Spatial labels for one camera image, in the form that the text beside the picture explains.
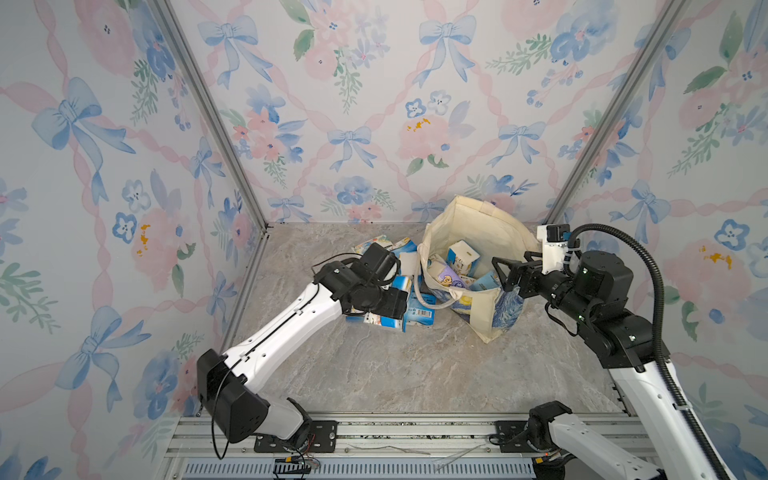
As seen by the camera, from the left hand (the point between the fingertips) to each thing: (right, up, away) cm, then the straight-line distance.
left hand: (396, 304), depth 75 cm
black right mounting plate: (+27, -30, -4) cm, 41 cm away
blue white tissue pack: (+22, +11, +20) cm, 31 cm away
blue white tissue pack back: (+4, +12, +20) cm, 24 cm away
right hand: (+25, +12, -10) cm, 30 cm away
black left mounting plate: (-18, -33, -1) cm, 38 cm away
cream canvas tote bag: (+29, +19, +16) cm, 38 cm away
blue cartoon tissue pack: (-5, -3, -5) cm, 7 cm away
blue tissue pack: (+6, -5, +14) cm, 16 cm away
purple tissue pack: (+15, +6, +5) cm, 17 cm away
